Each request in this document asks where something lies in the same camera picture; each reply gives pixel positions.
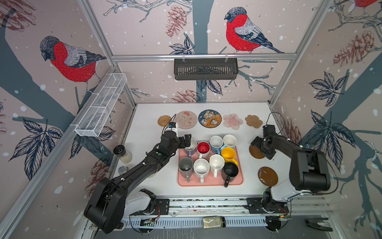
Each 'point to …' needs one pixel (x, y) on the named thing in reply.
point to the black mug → (230, 170)
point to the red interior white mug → (203, 148)
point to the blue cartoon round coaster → (210, 118)
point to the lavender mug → (191, 150)
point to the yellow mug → (228, 154)
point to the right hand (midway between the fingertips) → (257, 146)
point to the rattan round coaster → (163, 119)
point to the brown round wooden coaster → (255, 153)
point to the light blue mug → (216, 142)
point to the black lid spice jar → (120, 150)
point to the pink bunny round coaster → (186, 119)
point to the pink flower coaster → (232, 120)
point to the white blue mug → (230, 141)
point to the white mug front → (201, 167)
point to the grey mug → (186, 167)
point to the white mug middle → (217, 163)
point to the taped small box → (214, 222)
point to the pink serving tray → (209, 180)
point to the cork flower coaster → (253, 121)
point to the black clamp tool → (319, 223)
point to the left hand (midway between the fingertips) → (187, 132)
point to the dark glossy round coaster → (267, 176)
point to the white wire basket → (100, 105)
